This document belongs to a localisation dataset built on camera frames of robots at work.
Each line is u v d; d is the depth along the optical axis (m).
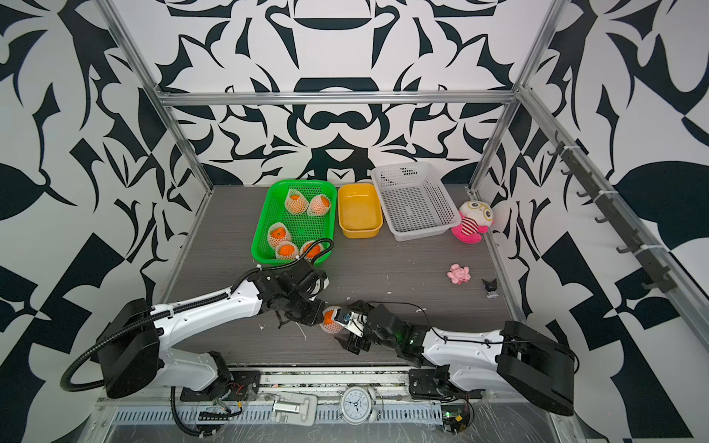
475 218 1.02
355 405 0.68
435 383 0.67
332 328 0.78
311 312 0.70
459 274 0.91
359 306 0.76
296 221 1.08
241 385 0.73
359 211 1.12
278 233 0.97
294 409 0.69
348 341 0.71
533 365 0.44
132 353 0.40
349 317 0.67
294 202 1.05
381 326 0.62
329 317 0.70
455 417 0.71
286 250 0.94
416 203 1.15
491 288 0.91
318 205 1.05
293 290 0.63
